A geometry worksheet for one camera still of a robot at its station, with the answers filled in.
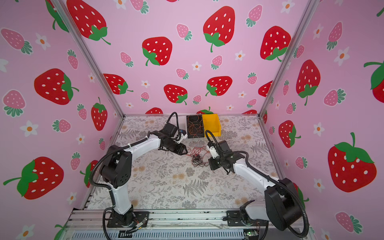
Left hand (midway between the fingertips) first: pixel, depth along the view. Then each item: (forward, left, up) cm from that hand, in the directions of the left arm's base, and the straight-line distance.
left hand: (185, 150), depth 92 cm
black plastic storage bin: (+15, -10, -3) cm, 18 cm away
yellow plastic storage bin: (+29, -19, -6) cm, 35 cm away
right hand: (-8, -15, +1) cm, 17 cm away
